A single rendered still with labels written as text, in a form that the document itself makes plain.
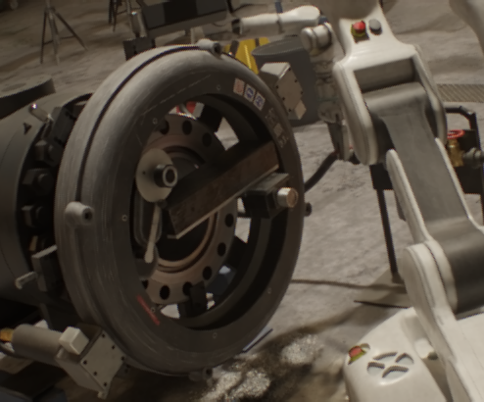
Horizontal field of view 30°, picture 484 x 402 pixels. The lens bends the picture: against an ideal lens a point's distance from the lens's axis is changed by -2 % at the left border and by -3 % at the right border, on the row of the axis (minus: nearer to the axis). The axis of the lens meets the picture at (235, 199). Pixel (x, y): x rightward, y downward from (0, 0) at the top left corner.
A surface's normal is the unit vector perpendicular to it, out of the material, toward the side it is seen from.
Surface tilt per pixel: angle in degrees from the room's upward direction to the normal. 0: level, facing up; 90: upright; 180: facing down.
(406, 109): 43
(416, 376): 31
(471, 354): 15
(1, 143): 37
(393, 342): 0
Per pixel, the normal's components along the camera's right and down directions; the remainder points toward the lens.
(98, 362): 0.76, 0.04
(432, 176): -0.09, -0.47
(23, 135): -0.51, -0.56
